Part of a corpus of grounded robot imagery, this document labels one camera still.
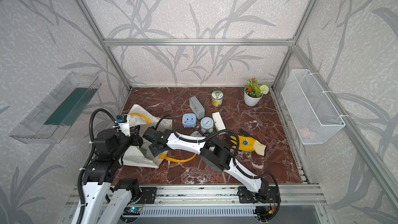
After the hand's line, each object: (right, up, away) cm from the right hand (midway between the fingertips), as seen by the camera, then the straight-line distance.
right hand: (157, 147), depth 88 cm
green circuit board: (-6, -25, -16) cm, 30 cm away
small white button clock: (+22, +7, +5) cm, 24 cm away
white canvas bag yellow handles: (-2, +2, -17) cm, 18 cm away
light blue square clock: (+17, +14, +11) cm, 25 cm away
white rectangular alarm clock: (+36, +14, +6) cm, 39 cm away
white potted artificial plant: (+59, +32, +11) cm, 68 cm away
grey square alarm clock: (+23, +23, +9) cm, 33 cm away
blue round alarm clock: (+29, +12, +7) cm, 32 cm away
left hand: (-3, +15, -15) cm, 21 cm away
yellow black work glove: (+53, +2, +1) cm, 53 cm away
